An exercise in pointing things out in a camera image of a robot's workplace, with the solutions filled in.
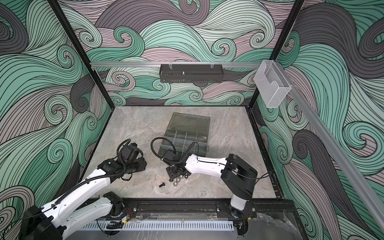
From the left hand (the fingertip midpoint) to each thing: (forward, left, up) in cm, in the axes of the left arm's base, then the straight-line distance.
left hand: (144, 162), depth 81 cm
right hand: (-4, -15, -5) cm, 17 cm away
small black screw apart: (-10, -9, -8) cm, 16 cm away
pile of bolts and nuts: (-9, -18, -7) cm, 21 cm away
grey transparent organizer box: (+29, -21, -9) cm, 36 cm away
